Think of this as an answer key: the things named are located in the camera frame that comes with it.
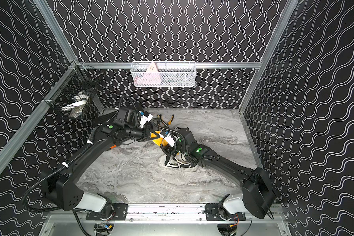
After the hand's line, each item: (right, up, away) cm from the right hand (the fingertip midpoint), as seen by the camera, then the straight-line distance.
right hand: (165, 139), depth 80 cm
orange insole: (-2, 0, -7) cm, 7 cm away
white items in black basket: (-44, +16, -6) cm, 47 cm away
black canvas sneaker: (+7, -13, +4) cm, 15 cm away
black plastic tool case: (-48, +15, +31) cm, 59 cm away
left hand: (-3, +3, -7) cm, 8 cm away
